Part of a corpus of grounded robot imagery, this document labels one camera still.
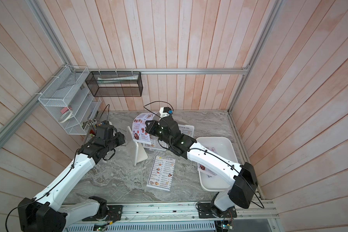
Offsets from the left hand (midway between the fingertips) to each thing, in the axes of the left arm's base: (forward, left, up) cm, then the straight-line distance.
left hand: (122, 138), depth 81 cm
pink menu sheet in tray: (-13, -48, -14) cm, 52 cm away
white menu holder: (-7, -8, -4) cm, 11 cm away
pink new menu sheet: (-2, -11, +9) cm, 15 cm away
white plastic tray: (+5, -65, -18) cm, 67 cm away
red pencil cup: (+9, +24, -7) cm, 27 cm away
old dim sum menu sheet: (-13, -22, -20) cm, 32 cm away
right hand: (0, -14, +15) cm, 20 cm away
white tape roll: (+10, +34, +7) cm, 36 cm away
